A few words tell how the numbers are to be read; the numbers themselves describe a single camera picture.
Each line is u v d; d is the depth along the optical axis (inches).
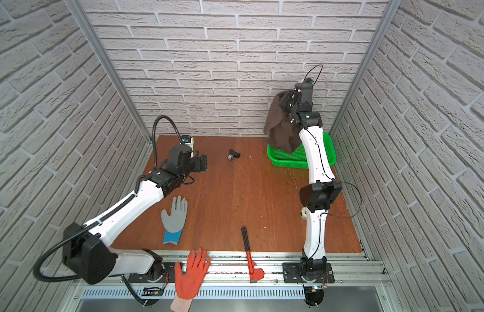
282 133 37.4
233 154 43.4
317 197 21.4
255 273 28.6
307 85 27.4
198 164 28.5
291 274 28.8
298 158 39.6
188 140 27.4
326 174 21.0
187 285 27.7
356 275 29.2
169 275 28.6
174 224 33.8
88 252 15.4
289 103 27.8
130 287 27.6
